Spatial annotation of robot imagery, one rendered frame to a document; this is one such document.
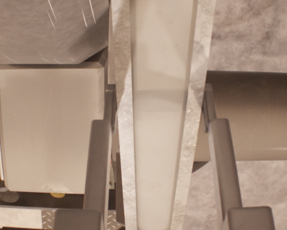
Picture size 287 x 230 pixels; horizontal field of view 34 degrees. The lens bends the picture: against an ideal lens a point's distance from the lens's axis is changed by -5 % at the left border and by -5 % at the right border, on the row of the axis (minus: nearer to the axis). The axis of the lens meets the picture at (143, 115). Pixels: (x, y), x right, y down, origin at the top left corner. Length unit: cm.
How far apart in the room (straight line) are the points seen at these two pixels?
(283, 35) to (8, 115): 101
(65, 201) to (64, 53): 68
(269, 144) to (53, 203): 60
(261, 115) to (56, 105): 15
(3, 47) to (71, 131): 12
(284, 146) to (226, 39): 89
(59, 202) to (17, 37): 71
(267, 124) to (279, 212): 142
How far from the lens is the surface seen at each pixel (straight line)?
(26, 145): 36
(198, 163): 92
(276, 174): 162
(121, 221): 26
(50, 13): 20
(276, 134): 38
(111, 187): 88
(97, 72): 33
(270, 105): 37
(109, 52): 23
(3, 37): 23
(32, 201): 93
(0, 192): 89
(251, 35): 126
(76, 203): 91
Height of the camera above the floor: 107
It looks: 51 degrees down
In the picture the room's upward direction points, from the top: 180 degrees clockwise
